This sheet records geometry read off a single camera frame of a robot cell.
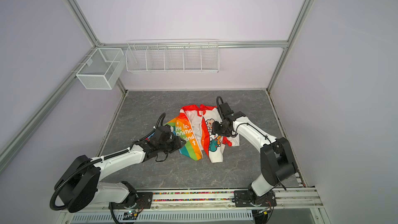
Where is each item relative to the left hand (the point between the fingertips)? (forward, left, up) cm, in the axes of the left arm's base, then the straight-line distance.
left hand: (184, 145), depth 85 cm
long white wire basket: (+50, +6, +23) cm, 56 cm away
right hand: (+5, -19, +1) cm, 19 cm away
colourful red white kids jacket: (+14, -6, -3) cm, 16 cm away
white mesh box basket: (+48, +52, +18) cm, 73 cm away
